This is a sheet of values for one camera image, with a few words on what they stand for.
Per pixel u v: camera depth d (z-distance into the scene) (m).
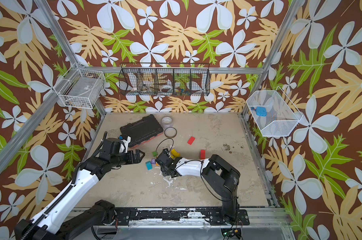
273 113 0.83
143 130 1.06
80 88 0.86
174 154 0.96
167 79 0.99
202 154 0.94
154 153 0.99
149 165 0.91
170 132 1.09
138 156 0.69
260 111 0.86
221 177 0.48
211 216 0.74
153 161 0.93
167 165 0.70
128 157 0.69
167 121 1.14
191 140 1.05
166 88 0.99
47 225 0.39
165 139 0.73
